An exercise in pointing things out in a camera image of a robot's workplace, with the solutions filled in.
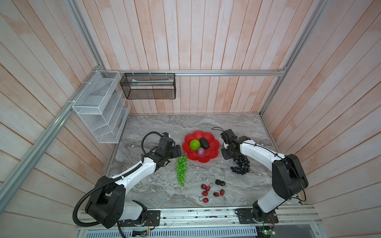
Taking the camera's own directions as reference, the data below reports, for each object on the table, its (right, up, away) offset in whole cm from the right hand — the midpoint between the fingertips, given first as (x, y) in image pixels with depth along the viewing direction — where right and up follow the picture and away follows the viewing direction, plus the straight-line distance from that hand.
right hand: (228, 153), depth 92 cm
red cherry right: (-7, -20, -12) cm, 24 cm away
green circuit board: (-49, -36, -21) cm, 65 cm away
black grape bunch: (+8, -6, -4) cm, 11 cm away
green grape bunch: (-29, -8, -5) cm, 31 cm away
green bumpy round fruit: (-21, +5, +3) cm, 22 cm away
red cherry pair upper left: (-16, -18, -9) cm, 26 cm away
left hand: (-33, +2, -5) cm, 34 cm away
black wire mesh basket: (-53, +47, +12) cm, 72 cm away
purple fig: (-17, +1, +1) cm, 17 cm away
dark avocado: (-14, +6, +6) cm, 17 cm away
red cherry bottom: (-16, -23, -14) cm, 31 cm away
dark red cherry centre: (-10, -21, -12) cm, 26 cm away
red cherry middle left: (-16, -20, -12) cm, 29 cm away
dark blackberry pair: (-8, -15, -9) cm, 19 cm away
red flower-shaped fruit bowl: (-17, +4, +5) cm, 18 cm away
